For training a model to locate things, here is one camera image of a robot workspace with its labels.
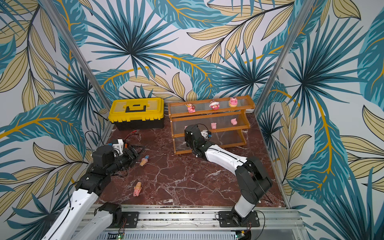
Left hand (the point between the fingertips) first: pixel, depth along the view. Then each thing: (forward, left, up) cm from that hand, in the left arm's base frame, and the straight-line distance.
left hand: (143, 152), depth 73 cm
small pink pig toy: (+26, -50, -5) cm, 56 cm away
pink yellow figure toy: (+21, -23, +11) cm, 33 cm away
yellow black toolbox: (+34, +13, -8) cm, 37 cm away
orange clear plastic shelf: (+41, -51, -19) cm, 68 cm away
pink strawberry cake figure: (+24, -35, +11) cm, 44 cm away
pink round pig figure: (+28, -46, +10) cm, 55 cm away
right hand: (+18, -19, -2) cm, 26 cm away
